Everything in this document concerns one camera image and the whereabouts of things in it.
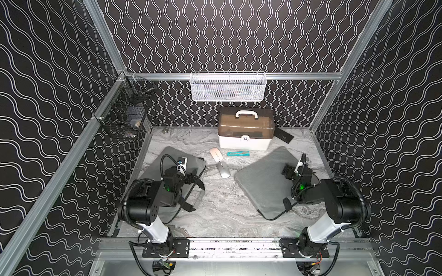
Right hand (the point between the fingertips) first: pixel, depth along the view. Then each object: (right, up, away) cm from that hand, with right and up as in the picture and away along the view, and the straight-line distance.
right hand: (296, 166), depth 96 cm
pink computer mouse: (-45, +6, +8) cm, 46 cm away
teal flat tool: (-31, +6, +12) cm, 34 cm away
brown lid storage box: (-28, +21, -3) cm, 35 cm away
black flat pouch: (-1, +18, +17) cm, 25 cm away
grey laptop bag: (-67, -22, -14) cm, 72 cm away
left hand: (-60, +1, -2) cm, 60 cm away
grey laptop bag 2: (-19, -9, -6) cm, 22 cm away
